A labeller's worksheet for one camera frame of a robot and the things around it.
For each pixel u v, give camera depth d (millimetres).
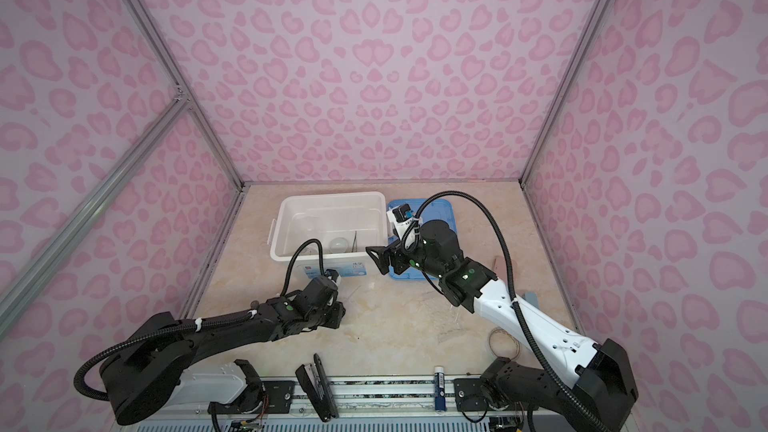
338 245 996
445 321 865
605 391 378
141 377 417
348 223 1027
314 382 740
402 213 614
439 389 733
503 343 817
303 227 1001
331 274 795
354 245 1007
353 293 908
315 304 674
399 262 636
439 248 526
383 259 649
